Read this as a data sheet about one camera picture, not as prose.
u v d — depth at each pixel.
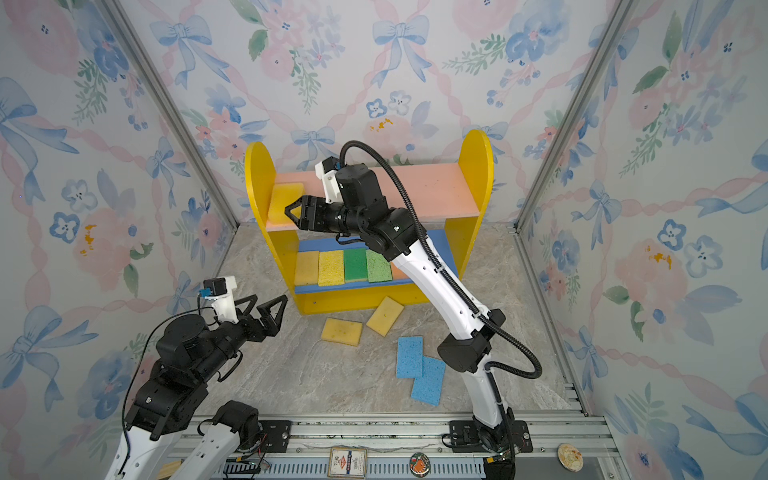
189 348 0.46
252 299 0.67
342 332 0.90
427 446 0.73
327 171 0.57
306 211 0.55
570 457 0.72
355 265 0.89
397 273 0.86
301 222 0.56
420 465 0.70
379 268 0.88
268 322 0.57
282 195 0.69
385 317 0.93
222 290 0.55
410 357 0.85
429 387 0.81
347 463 0.69
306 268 0.88
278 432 0.74
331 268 0.88
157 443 0.43
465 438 0.73
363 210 0.48
